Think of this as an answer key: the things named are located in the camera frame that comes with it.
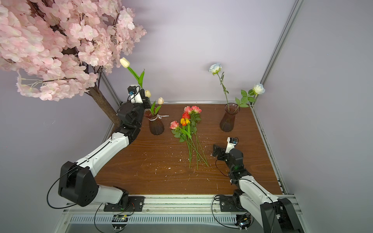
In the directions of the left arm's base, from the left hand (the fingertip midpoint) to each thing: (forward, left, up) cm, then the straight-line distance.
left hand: (144, 89), depth 73 cm
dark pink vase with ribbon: (-2, 0, -30) cm, 30 cm away
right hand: (-15, -42, -30) cm, 54 cm away
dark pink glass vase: (+2, -49, -31) cm, 58 cm away
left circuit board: (-53, +12, -43) cm, 69 cm away
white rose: (+6, -62, -5) cm, 63 cm away
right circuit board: (-52, -51, -40) cm, 83 cm away
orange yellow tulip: (-2, -21, -35) cm, 41 cm away
